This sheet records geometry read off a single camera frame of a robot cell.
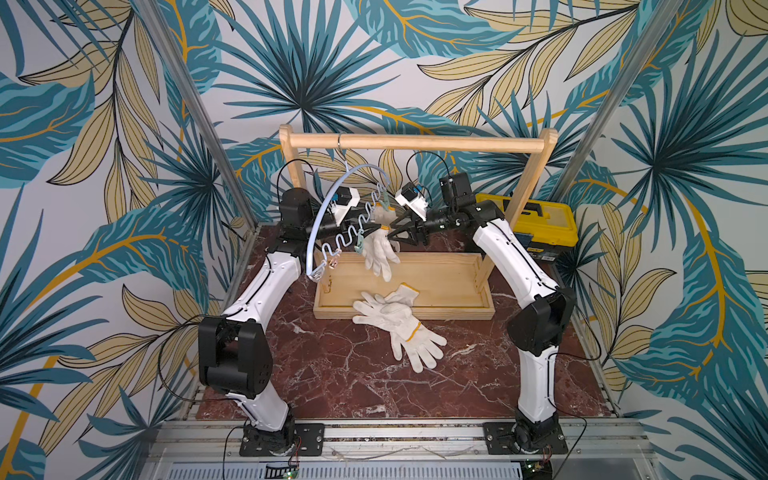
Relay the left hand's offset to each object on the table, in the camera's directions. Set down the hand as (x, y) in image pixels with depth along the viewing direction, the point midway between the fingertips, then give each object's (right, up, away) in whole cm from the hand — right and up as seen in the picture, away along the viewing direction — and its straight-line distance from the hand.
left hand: (373, 217), depth 74 cm
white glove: (+1, -8, +8) cm, 11 cm away
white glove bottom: (+13, -36, +16) cm, 42 cm away
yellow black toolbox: (+56, -1, +25) cm, 61 cm away
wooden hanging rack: (+26, -20, +30) cm, 45 cm away
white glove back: (+3, -27, +16) cm, 31 cm away
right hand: (+5, -2, +4) cm, 7 cm away
